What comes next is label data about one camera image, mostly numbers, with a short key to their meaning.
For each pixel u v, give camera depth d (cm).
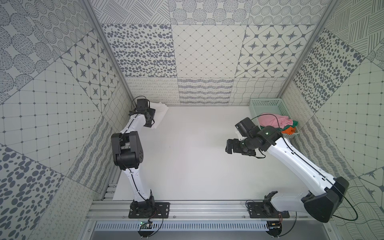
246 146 60
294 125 95
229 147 66
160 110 118
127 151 53
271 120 101
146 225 72
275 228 72
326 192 39
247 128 56
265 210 67
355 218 38
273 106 118
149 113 91
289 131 92
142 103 79
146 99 81
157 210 73
